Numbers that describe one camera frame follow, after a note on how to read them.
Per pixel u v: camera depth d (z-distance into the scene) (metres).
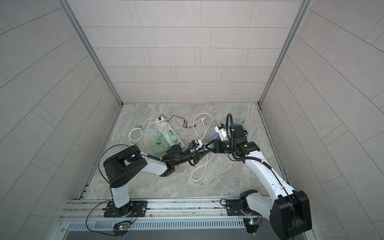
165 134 0.89
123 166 0.49
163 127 0.96
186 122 1.05
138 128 0.99
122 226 0.64
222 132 0.72
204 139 0.96
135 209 0.71
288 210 0.38
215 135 0.96
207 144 0.73
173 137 0.89
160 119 0.96
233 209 0.71
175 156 0.65
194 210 0.72
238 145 0.60
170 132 0.91
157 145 0.90
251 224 0.68
